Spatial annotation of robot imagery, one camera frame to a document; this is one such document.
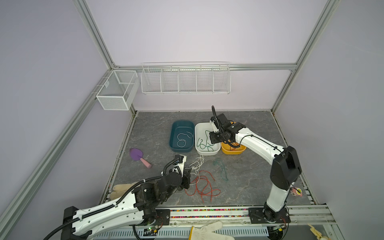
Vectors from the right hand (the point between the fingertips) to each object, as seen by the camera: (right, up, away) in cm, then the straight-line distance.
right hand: (213, 138), depth 89 cm
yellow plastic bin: (+10, -8, +4) cm, 13 cm away
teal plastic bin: (-20, 0, +13) cm, 24 cm away
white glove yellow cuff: (-5, -43, -19) cm, 47 cm away
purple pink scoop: (-49, -11, +8) cm, 51 cm away
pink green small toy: (+42, -27, -11) cm, 51 cm away
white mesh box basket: (-64, +31, +13) cm, 72 cm away
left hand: (-12, -14, -17) cm, 25 cm away
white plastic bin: (-6, -4, +8) cm, 11 cm away
